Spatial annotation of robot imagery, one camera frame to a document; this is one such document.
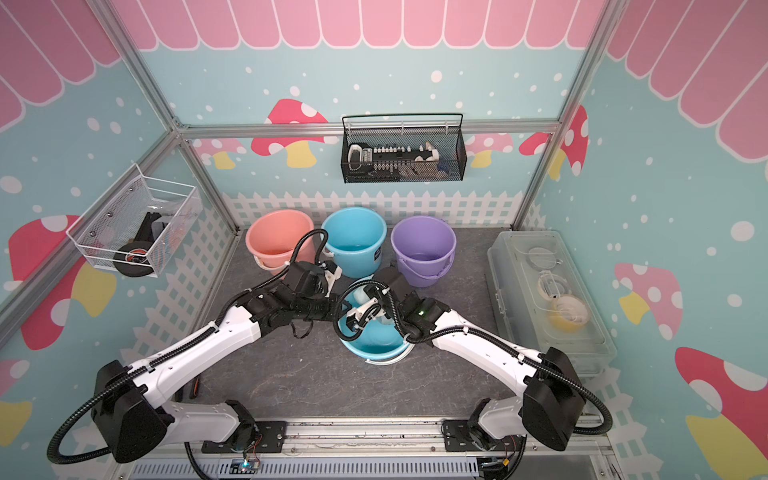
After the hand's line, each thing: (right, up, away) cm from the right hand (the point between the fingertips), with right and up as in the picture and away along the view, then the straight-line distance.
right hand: (377, 274), depth 79 cm
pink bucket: (-36, +12, +22) cm, 44 cm away
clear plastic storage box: (+46, -7, +3) cm, 46 cm away
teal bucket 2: (-10, +12, +33) cm, 37 cm away
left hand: (-7, -10, -1) cm, 13 cm away
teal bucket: (0, -21, +9) cm, 23 cm away
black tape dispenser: (-55, +4, -11) cm, 56 cm away
